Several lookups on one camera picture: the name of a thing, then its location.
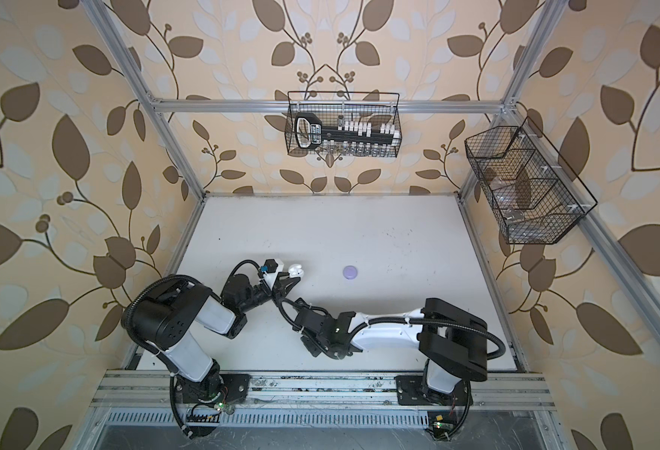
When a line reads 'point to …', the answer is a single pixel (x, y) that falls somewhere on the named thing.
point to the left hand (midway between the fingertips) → (292, 274)
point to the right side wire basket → (536, 196)
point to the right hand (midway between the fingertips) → (311, 333)
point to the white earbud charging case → (295, 271)
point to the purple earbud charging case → (350, 272)
